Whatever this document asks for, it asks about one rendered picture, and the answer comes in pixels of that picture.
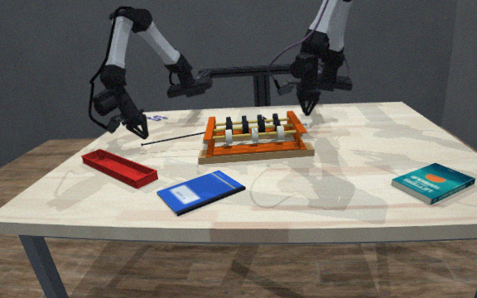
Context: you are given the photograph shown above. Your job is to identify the teal paperback book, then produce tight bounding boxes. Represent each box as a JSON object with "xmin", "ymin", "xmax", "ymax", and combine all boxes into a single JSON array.
[{"xmin": 392, "ymin": 163, "xmax": 475, "ymax": 205}]

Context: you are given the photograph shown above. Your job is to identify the blue notebook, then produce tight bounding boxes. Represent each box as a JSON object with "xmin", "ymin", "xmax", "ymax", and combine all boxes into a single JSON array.
[{"xmin": 157, "ymin": 171, "xmax": 246, "ymax": 216}]

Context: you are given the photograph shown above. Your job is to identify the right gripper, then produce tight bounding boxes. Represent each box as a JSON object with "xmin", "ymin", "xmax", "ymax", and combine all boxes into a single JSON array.
[{"xmin": 107, "ymin": 99, "xmax": 149, "ymax": 140}]

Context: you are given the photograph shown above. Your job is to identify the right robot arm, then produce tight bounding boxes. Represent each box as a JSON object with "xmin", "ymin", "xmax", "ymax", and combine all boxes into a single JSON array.
[{"xmin": 92, "ymin": 8, "xmax": 210, "ymax": 116}]

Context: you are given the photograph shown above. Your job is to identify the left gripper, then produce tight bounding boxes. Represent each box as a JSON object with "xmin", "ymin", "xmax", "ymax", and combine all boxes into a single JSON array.
[{"xmin": 279, "ymin": 74, "xmax": 320, "ymax": 116}]

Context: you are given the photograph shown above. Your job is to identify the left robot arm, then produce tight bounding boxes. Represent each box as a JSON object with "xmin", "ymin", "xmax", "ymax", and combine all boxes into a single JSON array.
[{"xmin": 290, "ymin": 0, "xmax": 353, "ymax": 86}]

